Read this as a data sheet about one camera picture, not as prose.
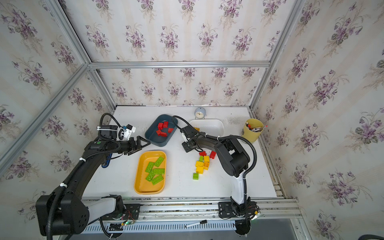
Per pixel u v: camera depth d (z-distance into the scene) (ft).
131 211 2.39
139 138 2.31
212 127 3.52
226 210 2.40
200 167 2.86
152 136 3.36
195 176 2.75
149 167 2.89
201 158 2.97
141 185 2.69
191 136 2.49
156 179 2.71
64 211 1.26
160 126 3.42
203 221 2.31
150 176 2.75
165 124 3.50
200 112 3.53
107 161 2.34
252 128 3.07
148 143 2.45
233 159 1.68
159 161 2.97
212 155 2.97
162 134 3.32
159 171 2.81
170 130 3.42
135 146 2.26
